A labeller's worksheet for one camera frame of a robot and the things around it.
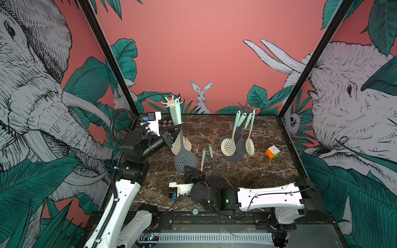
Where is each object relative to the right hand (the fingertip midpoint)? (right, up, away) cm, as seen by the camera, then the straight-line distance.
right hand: (187, 166), depth 66 cm
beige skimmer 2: (+22, +6, +22) cm, 32 cm away
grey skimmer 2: (+14, -14, +20) cm, 29 cm away
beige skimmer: (+7, -3, +30) cm, 31 cm away
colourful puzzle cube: (+51, +1, +30) cm, 59 cm away
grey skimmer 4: (+29, +7, +22) cm, 37 cm away
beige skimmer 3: (+34, +8, +24) cm, 43 cm away
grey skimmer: (-2, +3, 0) cm, 4 cm away
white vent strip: (+27, -35, +5) cm, 44 cm away
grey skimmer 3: (+29, -3, +34) cm, 44 cm away
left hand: (-1, +17, -5) cm, 18 cm away
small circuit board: (-18, -34, +5) cm, 39 cm away
